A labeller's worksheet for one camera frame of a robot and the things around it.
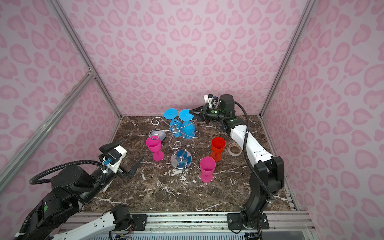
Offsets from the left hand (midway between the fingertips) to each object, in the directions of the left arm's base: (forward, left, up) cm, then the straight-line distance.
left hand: (130, 145), depth 54 cm
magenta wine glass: (+17, 0, -25) cm, 30 cm away
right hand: (+21, -22, -5) cm, 31 cm away
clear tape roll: (+19, -47, -41) cm, 65 cm away
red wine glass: (+17, -36, -27) cm, 48 cm away
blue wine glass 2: (+17, -20, -12) cm, 29 cm away
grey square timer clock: (+35, +1, -39) cm, 52 cm away
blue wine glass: (+16, -14, -8) cm, 23 cm away
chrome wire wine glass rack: (+14, -13, -39) cm, 43 cm away
